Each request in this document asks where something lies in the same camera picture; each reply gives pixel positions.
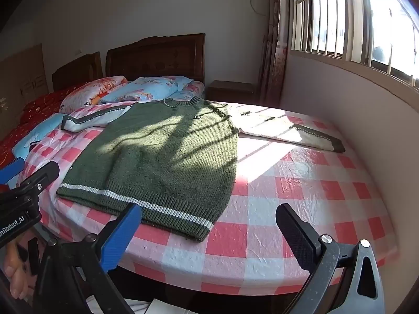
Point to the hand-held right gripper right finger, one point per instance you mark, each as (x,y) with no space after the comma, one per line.
(296,235)

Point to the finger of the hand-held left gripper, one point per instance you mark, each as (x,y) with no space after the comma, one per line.
(9,170)
(41,176)

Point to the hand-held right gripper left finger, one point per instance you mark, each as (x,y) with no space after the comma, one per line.
(121,235)

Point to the green knitted sweater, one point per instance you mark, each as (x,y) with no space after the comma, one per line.
(163,157)

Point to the person's left hand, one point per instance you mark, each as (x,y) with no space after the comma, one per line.
(16,268)

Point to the light blue cloth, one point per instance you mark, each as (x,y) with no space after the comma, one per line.
(42,130)

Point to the red white checked bedsheet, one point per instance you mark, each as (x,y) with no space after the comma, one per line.
(294,186)

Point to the red floral blanket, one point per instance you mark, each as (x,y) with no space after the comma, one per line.
(39,108)

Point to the pink floral pillow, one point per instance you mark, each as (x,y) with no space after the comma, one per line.
(88,93)

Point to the cardboard box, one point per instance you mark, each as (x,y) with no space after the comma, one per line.
(23,72)

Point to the small wooden headboard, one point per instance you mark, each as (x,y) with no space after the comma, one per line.
(78,72)

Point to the blue floral pillow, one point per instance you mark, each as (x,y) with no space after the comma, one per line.
(147,88)

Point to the wooden nightstand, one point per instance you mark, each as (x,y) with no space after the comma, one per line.
(229,90)

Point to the large carved wooden headboard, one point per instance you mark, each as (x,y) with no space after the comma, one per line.
(154,59)

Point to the floral curtain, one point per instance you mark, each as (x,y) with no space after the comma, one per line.
(273,45)

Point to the barred window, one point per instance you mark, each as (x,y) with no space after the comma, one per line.
(353,19)

